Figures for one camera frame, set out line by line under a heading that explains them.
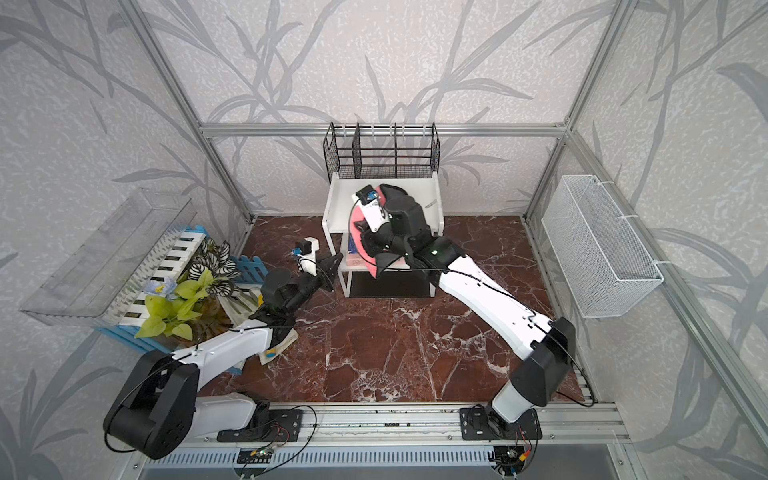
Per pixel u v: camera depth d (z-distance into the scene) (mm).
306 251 684
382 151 1038
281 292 634
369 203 580
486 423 669
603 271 619
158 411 412
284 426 733
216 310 843
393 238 578
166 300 686
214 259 748
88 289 627
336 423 753
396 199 541
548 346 411
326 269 773
